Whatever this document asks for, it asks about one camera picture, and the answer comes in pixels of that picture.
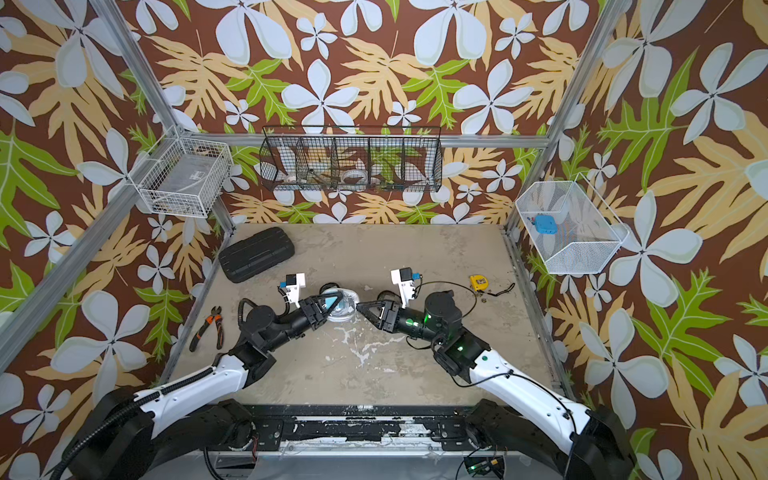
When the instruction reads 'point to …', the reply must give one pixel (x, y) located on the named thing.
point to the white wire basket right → (588, 232)
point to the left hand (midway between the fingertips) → (343, 295)
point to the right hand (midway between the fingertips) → (359, 310)
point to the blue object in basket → (546, 224)
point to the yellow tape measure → (478, 282)
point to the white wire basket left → (183, 176)
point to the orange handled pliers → (216, 317)
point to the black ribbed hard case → (257, 254)
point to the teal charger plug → (329, 302)
